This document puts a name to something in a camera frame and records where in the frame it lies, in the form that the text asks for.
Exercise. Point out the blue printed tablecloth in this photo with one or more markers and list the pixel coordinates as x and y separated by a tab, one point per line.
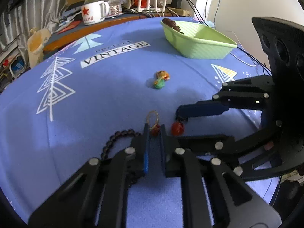
106	87

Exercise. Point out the green plastic basin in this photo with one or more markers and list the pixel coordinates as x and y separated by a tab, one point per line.
206	47

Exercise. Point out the black power adapter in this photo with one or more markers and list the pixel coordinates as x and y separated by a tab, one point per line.
177	2

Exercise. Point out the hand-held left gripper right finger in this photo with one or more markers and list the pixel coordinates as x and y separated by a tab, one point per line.
162	147

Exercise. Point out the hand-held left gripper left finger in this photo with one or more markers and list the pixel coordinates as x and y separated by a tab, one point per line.
146	159

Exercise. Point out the dark cloth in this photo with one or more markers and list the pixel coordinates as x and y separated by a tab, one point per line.
289	194

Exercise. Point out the grey striped curtain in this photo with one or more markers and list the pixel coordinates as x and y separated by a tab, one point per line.
35	9

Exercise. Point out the green orange charm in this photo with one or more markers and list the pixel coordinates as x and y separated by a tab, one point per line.
159	83

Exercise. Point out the white enamel mug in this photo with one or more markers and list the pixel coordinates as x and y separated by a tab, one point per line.
92	14

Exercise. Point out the red booklet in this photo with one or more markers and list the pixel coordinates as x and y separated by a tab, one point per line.
70	26

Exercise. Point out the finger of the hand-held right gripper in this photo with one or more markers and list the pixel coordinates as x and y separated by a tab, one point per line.
201	109
204	142

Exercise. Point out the red patterned packet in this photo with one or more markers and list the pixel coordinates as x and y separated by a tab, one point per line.
115	10

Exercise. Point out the blue shoe box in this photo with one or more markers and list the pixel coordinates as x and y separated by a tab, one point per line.
17	66

